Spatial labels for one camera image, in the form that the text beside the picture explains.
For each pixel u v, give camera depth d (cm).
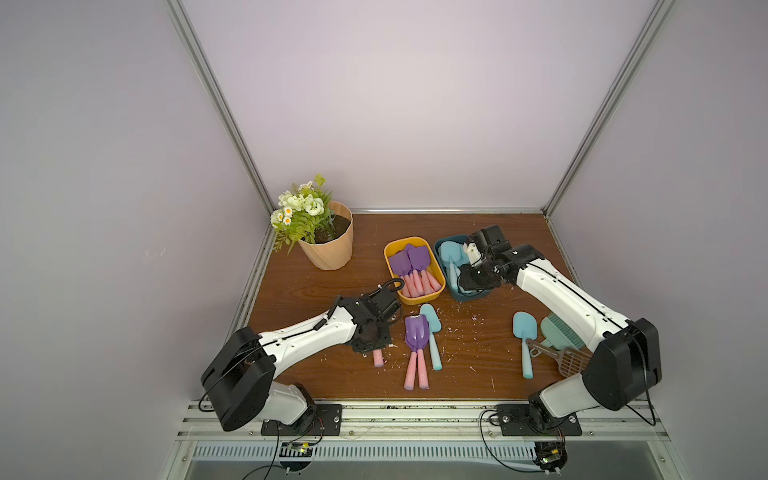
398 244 104
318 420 73
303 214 81
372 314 61
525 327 87
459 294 94
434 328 88
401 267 101
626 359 41
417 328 87
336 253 92
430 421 75
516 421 72
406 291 92
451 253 101
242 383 41
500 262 59
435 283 95
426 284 94
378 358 79
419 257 102
